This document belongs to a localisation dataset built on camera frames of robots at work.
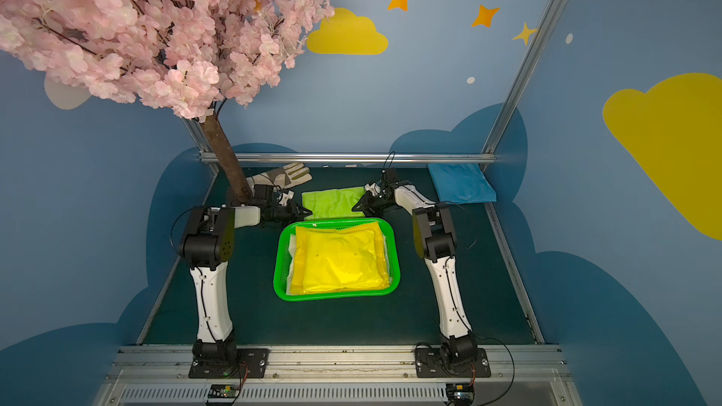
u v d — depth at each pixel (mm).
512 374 720
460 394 726
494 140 1127
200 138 1109
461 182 1148
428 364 744
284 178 1180
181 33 538
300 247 896
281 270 835
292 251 899
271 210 923
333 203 1072
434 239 663
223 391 718
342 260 840
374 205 999
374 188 1017
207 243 591
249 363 749
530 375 717
